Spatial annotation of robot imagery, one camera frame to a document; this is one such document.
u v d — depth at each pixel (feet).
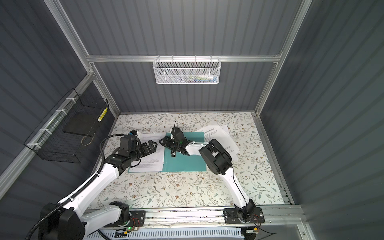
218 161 1.94
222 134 3.52
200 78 3.01
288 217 2.43
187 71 4.06
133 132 2.44
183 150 2.58
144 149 2.42
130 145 2.07
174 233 2.53
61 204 1.33
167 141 2.92
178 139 2.71
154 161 3.07
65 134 2.36
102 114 2.68
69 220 1.25
